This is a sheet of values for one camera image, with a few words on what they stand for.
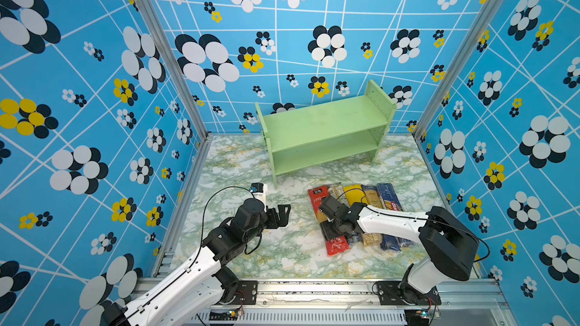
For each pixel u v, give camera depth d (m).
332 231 0.76
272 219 0.67
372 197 0.93
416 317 0.69
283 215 0.68
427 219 0.48
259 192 0.67
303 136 0.84
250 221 0.56
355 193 0.96
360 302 0.72
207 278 0.49
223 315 0.72
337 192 0.95
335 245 0.81
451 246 0.44
